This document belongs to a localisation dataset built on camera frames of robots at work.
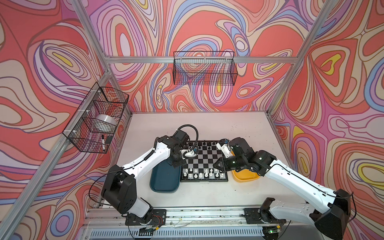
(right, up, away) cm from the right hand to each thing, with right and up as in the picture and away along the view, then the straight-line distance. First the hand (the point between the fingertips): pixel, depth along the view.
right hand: (216, 169), depth 73 cm
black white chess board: (-7, -4, +16) cm, 18 cm away
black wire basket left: (-58, +23, -3) cm, 63 cm away
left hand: (-18, +3, +11) cm, 21 cm away
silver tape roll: (-55, +26, +1) cm, 61 cm away
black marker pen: (-56, +13, -1) cm, 57 cm away
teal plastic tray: (-28, -9, +14) cm, 33 cm away
